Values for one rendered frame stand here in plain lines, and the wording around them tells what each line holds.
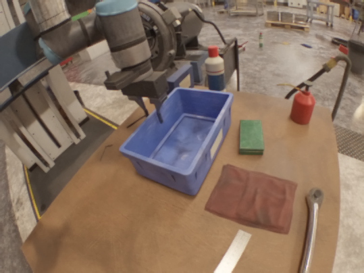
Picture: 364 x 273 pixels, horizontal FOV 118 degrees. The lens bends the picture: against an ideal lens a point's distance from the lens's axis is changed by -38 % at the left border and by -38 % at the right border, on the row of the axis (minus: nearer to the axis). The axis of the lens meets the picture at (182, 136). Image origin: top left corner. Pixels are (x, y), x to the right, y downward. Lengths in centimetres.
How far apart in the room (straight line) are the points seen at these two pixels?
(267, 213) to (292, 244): 10
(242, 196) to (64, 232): 50
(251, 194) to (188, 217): 15
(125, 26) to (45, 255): 64
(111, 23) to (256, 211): 50
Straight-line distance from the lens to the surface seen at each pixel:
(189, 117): 64
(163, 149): 56
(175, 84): 67
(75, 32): 49
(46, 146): 113
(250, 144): 50
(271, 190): 44
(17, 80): 79
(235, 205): 42
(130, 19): 39
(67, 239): 57
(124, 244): 46
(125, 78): 39
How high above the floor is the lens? 86
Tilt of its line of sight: 43 degrees down
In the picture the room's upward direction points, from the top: 15 degrees counter-clockwise
